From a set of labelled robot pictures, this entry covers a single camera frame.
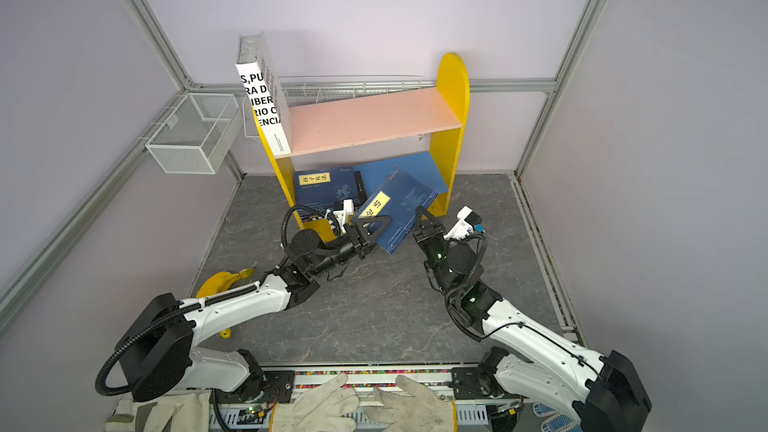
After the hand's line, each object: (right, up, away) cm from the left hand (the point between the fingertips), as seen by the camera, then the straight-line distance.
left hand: (393, 230), depth 67 cm
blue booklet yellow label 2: (+1, +7, +5) cm, 9 cm away
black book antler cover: (-21, +11, +23) cm, 33 cm away
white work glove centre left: (-17, -43, +4) cm, 46 cm away
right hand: (+5, +4, +1) cm, 7 cm away
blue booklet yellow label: (-21, +11, +23) cm, 33 cm away
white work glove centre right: (+7, -44, +4) cm, 45 cm away
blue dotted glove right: (+38, -45, +3) cm, 59 cm away
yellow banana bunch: (-52, -17, +22) cm, 59 cm away
